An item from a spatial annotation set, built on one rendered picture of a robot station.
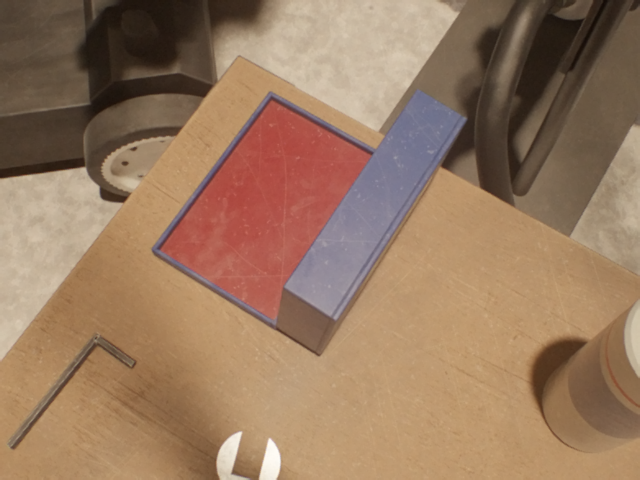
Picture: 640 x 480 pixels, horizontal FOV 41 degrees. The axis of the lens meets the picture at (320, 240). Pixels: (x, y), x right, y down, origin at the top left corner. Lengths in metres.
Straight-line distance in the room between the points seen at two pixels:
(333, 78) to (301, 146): 0.60
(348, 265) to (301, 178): 0.16
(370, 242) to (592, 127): 0.79
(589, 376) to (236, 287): 0.26
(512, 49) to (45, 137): 0.62
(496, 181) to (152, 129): 0.41
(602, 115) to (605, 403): 0.81
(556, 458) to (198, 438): 0.25
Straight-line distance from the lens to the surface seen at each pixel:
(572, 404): 0.56
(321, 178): 0.65
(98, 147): 1.04
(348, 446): 0.60
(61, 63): 1.11
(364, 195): 0.52
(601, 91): 1.30
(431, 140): 0.54
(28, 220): 1.22
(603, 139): 1.26
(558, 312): 0.64
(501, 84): 0.78
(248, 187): 0.65
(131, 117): 1.02
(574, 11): 1.04
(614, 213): 1.23
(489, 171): 0.80
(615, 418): 0.52
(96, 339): 0.63
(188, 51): 1.05
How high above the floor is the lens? 1.06
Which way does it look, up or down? 69 degrees down
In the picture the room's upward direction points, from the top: straight up
